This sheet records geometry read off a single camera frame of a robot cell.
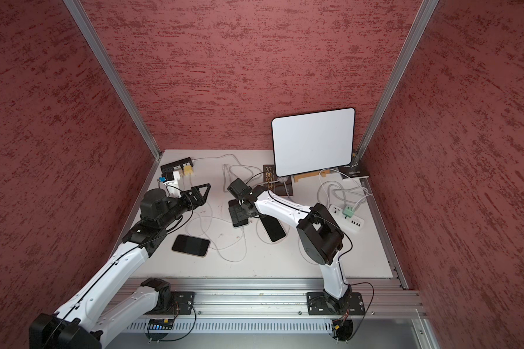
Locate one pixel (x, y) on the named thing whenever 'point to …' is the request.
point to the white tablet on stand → (314, 141)
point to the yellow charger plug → (188, 169)
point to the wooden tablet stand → (323, 173)
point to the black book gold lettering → (281, 185)
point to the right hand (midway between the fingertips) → (245, 216)
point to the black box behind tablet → (354, 169)
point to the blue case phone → (273, 227)
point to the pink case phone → (237, 216)
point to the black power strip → (176, 165)
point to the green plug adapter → (348, 211)
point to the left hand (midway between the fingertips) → (203, 191)
